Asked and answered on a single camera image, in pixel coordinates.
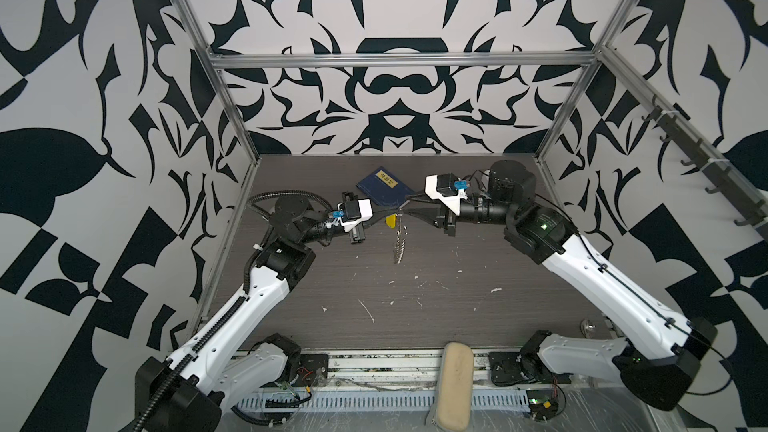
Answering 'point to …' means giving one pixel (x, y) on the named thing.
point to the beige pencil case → (453, 410)
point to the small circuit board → (543, 403)
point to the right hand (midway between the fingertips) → (410, 200)
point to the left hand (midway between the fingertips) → (397, 198)
